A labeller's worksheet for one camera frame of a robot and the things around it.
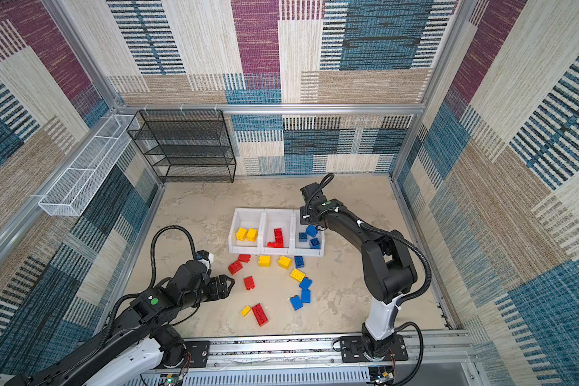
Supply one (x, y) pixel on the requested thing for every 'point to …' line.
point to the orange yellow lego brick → (252, 235)
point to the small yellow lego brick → (246, 310)
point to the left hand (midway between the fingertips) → (228, 283)
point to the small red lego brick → (244, 257)
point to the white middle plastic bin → (274, 219)
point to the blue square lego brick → (302, 236)
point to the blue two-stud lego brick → (299, 261)
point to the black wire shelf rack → (186, 145)
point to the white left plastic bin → (248, 219)
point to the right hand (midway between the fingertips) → (316, 218)
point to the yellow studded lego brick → (297, 275)
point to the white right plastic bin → (302, 248)
